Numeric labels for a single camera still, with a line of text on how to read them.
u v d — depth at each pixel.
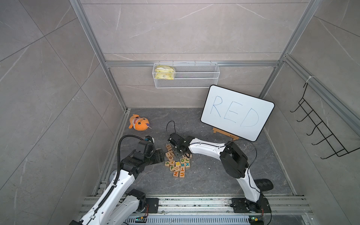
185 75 1.01
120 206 0.56
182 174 0.82
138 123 0.99
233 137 0.97
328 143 0.62
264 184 0.78
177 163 0.86
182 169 0.84
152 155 0.62
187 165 0.86
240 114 0.91
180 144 0.70
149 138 0.68
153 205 0.73
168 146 0.93
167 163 0.86
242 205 0.73
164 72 0.88
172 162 0.86
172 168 0.84
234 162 0.52
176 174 0.82
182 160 0.88
